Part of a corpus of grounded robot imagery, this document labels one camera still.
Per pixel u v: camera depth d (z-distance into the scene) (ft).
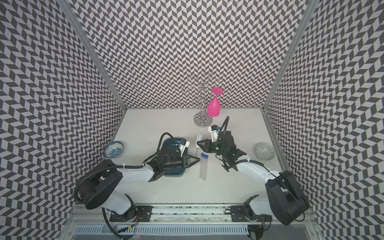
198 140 2.60
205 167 2.91
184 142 2.53
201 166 2.91
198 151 2.46
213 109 2.95
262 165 1.73
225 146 2.07
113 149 3.07
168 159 2.21
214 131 2.46
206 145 2.47
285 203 1.34
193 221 2.37
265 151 3.08
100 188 1.42
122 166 1.65
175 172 2.40
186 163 2.33
